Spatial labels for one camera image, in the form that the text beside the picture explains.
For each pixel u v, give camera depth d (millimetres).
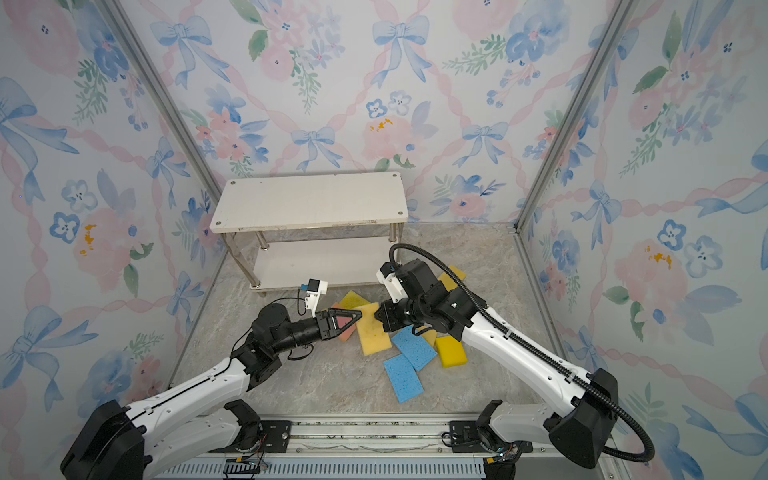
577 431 378
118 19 691
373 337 689
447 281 488
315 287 692
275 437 745
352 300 977
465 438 732
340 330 650
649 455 374
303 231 1171
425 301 541
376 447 732
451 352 869
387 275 647
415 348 858
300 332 644
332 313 659
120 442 399
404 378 819
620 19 691
